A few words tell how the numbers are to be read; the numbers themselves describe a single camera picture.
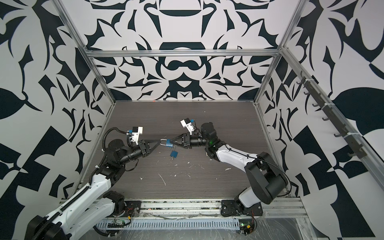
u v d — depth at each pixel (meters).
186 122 0.74
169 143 0.72
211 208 0.76
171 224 0.87
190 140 0.69
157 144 0.72
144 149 0.65
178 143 0.71
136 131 0.70
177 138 0.72
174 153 0.94
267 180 0.44
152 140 0.72
